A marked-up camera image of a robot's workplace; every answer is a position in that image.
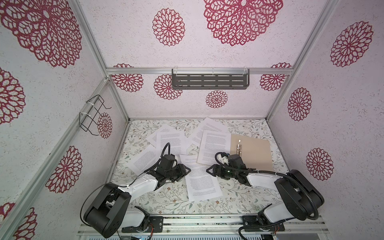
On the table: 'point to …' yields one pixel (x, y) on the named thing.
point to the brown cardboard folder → (255, 153)
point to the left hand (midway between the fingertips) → (189, 173)
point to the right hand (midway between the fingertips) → (210, 170)
